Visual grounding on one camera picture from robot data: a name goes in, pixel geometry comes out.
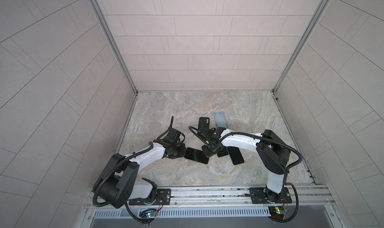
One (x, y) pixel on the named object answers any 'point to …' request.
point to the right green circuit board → (277, 212)
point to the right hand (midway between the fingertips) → (207, 157)
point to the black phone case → (203, 123)
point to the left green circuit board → (151, 214)
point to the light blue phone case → (220, 120)
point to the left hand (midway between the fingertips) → (189, 151)
